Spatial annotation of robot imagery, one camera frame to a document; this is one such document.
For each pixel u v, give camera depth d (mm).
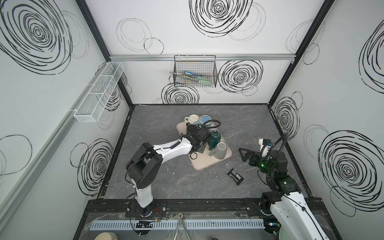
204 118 996
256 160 689
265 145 688
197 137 703
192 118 1020
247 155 694
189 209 755
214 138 894
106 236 618
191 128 956
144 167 466
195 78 917
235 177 826
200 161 888
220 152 867
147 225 720
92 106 809
